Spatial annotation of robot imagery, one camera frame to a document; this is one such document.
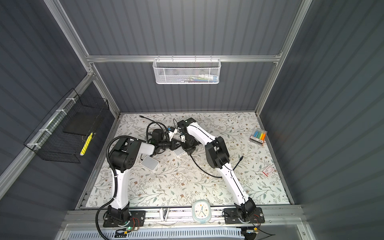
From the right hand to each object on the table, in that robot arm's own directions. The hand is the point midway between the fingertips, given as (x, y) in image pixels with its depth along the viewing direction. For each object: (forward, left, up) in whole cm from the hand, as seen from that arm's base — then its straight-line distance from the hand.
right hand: (190, 153), depth 98 cm
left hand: (+6, +4, +1) cm, 7 cm away
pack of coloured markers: (+14, -48, 0) cm, 50 cm away
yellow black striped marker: (-11, +47, +29) cm, 57 cm away
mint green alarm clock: (-34, -7, +3) cm, 35 cm away
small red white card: (-12, -48, 0) cm, 49 cm away
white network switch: (+1, +7, +2) cm, 7 cm away
